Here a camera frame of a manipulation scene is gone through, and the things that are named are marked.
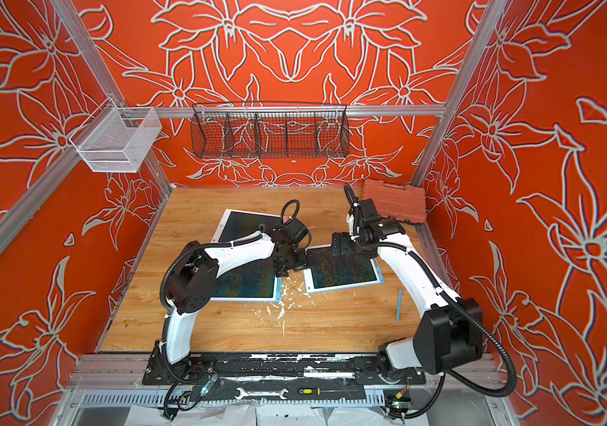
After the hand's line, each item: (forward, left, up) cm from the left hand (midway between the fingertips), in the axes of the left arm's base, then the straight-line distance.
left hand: (308, 268), depth 90 cm
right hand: (+3, -11, +12) cm, 17 cm away
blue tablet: (-5, +18, -3) cm, 19 cm away
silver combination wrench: (-37, +15, -3) cm, 40 cm away
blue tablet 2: (+1, -9, -3) cm, 9 cm away
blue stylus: (-10, -31, -3) cm, 32 cm away
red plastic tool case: (+33, -35, +2) cm, 49 cm away
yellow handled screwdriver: (-35, -3, -3) cm, 35 cm away
